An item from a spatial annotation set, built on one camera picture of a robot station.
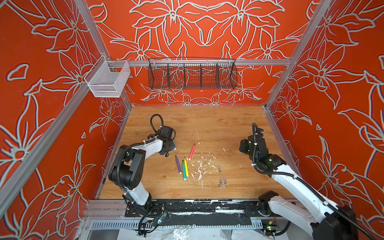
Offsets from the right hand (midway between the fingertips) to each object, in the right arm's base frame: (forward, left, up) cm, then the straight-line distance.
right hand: (241, 140), depth 82 cm
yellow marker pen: (-9, +31, -14) cm, 35 cm away
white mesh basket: (+37, +81, +17) cm, 91 cm away
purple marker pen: (-8, +36, -14) cm, 39 cm away
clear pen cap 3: (-20, +11, -14) cm, 27 cm away
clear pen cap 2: (-17, +11, -14) cm, 24 cm away
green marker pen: (-11, +33, -14) cm, 38 cm away
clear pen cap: (-10, +12, -16) cm, 22 cm away
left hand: (+5, +42, -13) cm, 45 cm away
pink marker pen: (0, +28, -14) cm, 31 cm away
